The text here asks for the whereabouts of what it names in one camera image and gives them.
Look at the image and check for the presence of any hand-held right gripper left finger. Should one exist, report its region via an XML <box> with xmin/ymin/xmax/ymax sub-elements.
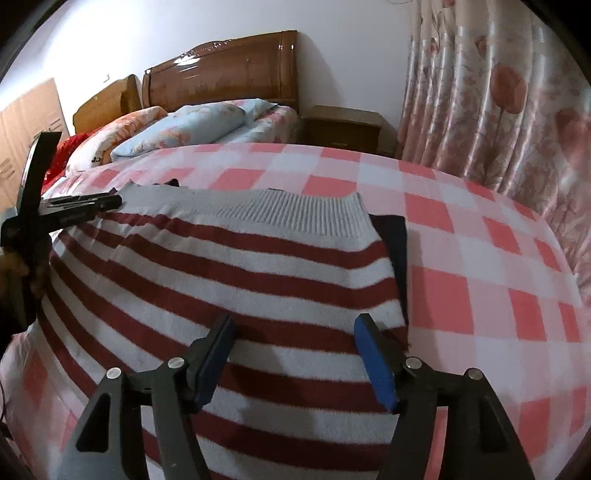
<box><xmin>55</xmin><ymin>313</ymin><xmax>237</xmax><ymax>480</ymax></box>

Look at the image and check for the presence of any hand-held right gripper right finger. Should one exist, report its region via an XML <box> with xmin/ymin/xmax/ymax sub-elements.
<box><xmin>353</xmin><ymin>313</ymin><xmax>536</xmax><ymax>480</ymax></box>

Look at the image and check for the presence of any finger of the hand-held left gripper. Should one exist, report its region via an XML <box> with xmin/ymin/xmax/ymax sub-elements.
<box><xmin>11</xmin><ymin>206</ymin><xmax>120</xmax><ymax>326</ymax></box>
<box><xmin>16</xmin><ymin>131</ymin><xmax>123</xmax><ymax>222</ymax></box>

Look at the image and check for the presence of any red and white striped sweater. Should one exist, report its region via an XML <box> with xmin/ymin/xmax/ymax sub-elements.
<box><xmin>28</xmin><ymin>178</ymin><xmax>411</xmax><ymax>480</ymax></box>

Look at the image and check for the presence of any red blanket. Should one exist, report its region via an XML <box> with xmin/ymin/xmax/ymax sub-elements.
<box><xmin>41</xmin><ymin>133</ymin><xmax>90</xmax><ymax>192</ymax></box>

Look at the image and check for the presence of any orange floral pillow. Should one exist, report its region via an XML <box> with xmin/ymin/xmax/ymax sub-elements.
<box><xmin>65</xmin><ymin>106</ymin><xmax>168</xmax><ymax>174</ymax></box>

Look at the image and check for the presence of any light wooden wardrobe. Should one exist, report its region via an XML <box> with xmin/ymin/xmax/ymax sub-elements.
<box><xmin>0</xmin><ymin>78</ymin><xmax>70</xmax><ymax>208</ymax></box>

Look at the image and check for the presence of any small wooden headboard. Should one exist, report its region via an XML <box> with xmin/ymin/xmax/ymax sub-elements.
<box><xmin>73</xmin><ymin>74</ymin><xmax>143</xmax><ymax>132</ymax></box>

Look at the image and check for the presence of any pink checked bed cover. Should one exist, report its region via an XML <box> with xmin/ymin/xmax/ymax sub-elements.
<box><xmin>0</xmin><ymin>142</ymin><xmax>591</xmax><ymax>480</ymax></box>

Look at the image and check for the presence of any light blue floral pillow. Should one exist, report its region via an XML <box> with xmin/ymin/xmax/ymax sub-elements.
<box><xmin>111</xmin><ymin>98</ymin><xmax>279</xmax><ymax>158</ymax></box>

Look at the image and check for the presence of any large wooden headboard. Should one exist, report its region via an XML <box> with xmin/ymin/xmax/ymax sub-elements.
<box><xmin>141</xmin><ymin>30</ymin><xmax>300</xmax><ymax>114</ymax></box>

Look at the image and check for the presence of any pink floral bed sheet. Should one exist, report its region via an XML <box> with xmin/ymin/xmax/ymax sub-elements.
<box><xmin>222</xmin><ymin>105</ymin><xmax>301</xmax><ymax>145</ymax></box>

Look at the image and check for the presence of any wooden nightstand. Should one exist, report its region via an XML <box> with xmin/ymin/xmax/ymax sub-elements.
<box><xmin>302</xmin><ymin>105</ymin><xmax>391</xmax><ymax>155</ymax></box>

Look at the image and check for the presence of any pink floral curtain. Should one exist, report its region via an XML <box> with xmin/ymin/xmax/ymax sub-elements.
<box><xmin>397</xmin><ymin>0</ymin><xmax>591</xmax><ymax>273</ymax></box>

